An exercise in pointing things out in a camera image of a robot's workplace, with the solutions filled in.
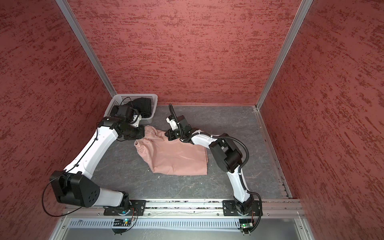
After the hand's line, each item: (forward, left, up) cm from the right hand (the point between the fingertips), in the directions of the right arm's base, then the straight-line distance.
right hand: (164, 137), depth 92 cm
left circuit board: (-43, +18, -9) cm, 48 cm away
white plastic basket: (+38, +39, -1) cm, 54 cm away
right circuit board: (-46, -43, -10) cm, 64 cm away
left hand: (-6, +10, +9) cm, 15 cm away
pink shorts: (-10, -3, -8) cm, 13 cm away
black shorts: (+29, +20, 0) cm, 35 cm away
